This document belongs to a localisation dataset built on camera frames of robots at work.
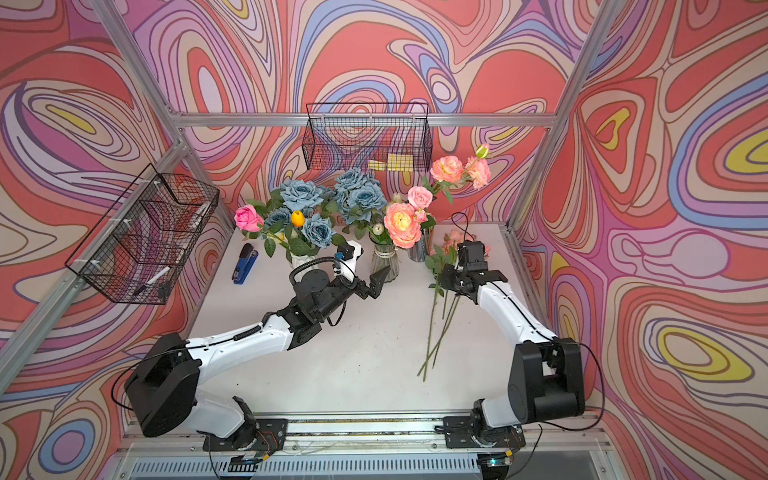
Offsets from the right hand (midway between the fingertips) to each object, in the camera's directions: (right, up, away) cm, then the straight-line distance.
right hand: (447, 284), depth 89 cm
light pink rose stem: (+4, +12, +16) cm, 20 cm away
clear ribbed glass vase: (-19, +8, +4) cm, 21 cm away
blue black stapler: (-70, +6, +19) cm, 73 cm away
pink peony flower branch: (+1, +8, +15) cm, 17 cm away
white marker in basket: (-76, +4, -15) cm, 78 cm away
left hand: (-20, +8, -15) cm, 26 cm away
